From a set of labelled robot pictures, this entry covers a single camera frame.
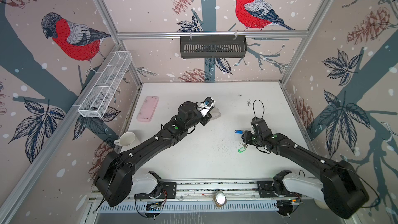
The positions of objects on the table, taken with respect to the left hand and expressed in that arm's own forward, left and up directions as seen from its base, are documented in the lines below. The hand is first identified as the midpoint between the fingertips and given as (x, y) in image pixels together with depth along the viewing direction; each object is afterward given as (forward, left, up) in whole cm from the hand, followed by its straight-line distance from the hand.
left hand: (214, 104), depth 76 cm
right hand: (-7, -18, -21) cm, 29 cm away
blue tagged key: (-3, -16, -25) cm, 30 cm away
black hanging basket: (+48, -1, +2) cm, 48 cm away
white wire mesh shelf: (+10, +57, +5) cm, 58 cm away
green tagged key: (-13, -18, -26) cm, 34 cm away
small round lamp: (-38, -1, -15) cm, 41 cm away
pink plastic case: (+14, +44, -25) cm, 53 cm away
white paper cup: (-12, +48, -16) cm, 52 cm away
